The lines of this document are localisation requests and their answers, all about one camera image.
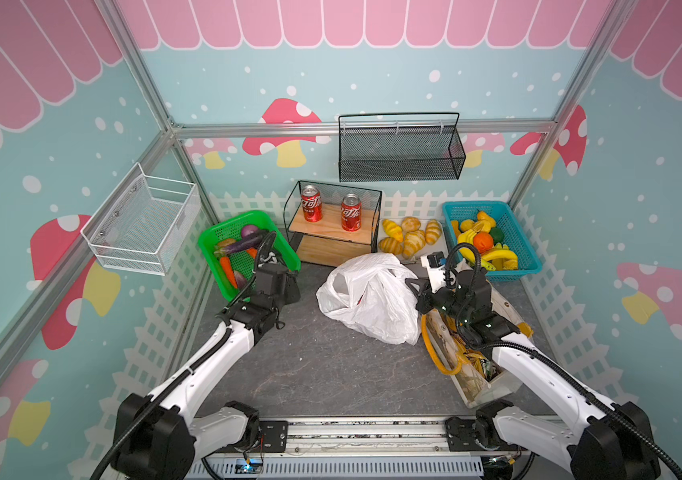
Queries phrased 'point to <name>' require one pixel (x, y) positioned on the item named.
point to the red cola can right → (351, 213)
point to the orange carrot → (228, 268)
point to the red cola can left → (312, 203)
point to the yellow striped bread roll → (393, 230)
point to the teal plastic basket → (507, 222)
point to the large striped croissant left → (390, 245)
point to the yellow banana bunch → (468, 237)
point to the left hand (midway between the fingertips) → (287, 288)
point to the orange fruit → (483, 241)
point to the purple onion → (249, 230)
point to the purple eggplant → (243, 245)
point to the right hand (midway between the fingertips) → (407, 279)
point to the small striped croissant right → (433, 231)
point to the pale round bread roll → (410, 224)
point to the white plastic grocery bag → (369, 295)
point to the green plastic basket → (274, 244)
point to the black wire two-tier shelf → (327, 221)
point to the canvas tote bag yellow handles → (455, 352)
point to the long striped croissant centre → (413, 243)
